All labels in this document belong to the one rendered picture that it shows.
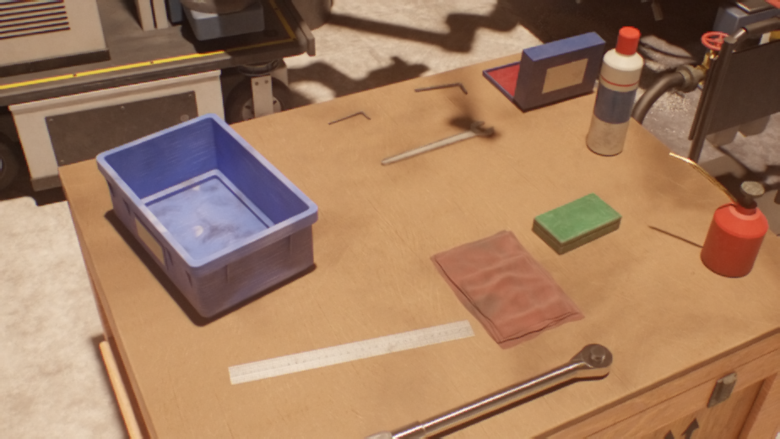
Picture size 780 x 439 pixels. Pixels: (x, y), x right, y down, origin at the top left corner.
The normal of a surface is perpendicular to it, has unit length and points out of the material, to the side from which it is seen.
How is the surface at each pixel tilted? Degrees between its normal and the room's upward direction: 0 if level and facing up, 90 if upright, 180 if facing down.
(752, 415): 90
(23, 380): 0
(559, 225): 0
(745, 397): 90
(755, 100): 90
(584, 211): 0
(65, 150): 90
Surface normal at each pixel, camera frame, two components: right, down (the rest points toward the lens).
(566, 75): 0.47, 0.65
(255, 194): -0.77, 0.39
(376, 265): 0.04, -0.76
